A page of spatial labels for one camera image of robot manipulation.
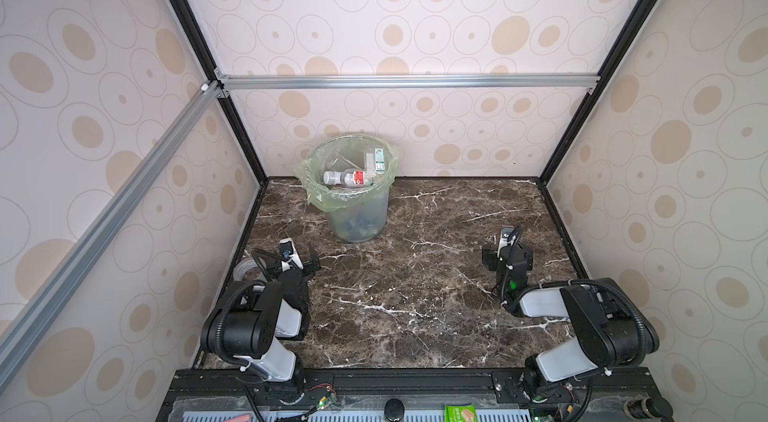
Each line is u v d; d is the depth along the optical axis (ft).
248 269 3.12
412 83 3.03
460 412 2.26
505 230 2.61
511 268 2.29
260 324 1.47
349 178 3.03
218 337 1.43
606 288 1.56
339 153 3.12
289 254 2.45
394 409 2.09
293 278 2.30
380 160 2.91
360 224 3.10
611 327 1.49
